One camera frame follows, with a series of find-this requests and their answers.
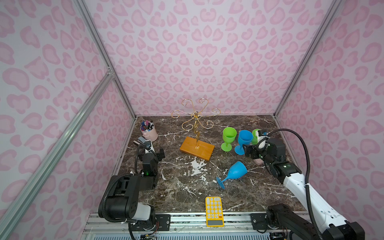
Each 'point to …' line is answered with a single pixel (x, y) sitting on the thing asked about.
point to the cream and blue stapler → (141, 140)
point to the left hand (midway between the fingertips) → (152, 144)
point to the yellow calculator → (214, 214)
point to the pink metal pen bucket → (148, 130)
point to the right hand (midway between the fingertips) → (251, 142)
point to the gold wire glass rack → (197, 118)
